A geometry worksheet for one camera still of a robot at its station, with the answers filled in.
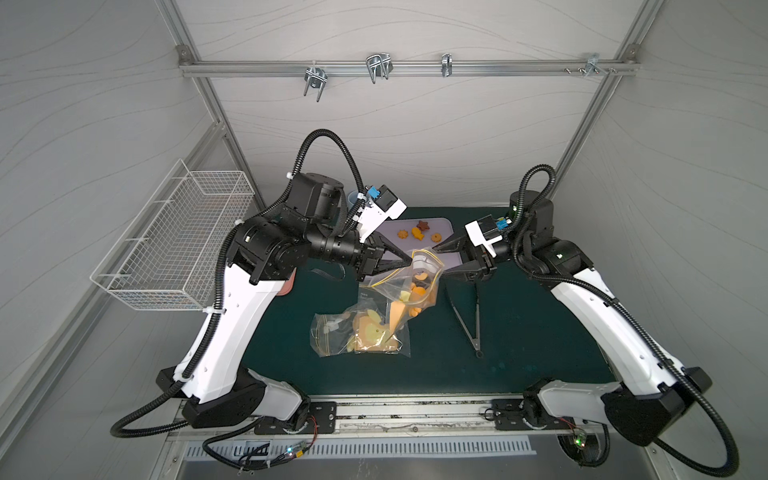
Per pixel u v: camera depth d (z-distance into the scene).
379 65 0.76
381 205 0.45
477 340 0.86
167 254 0.67
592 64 0.77
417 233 1.14
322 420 0.73
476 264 0.51
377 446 0.70
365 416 0.75
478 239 0.47
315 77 0.82
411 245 0.51
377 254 0.44
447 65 0.78
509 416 0.73
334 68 0.82
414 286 0.64
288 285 0.98
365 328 0.83
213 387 0.37
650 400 0.38
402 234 1.11
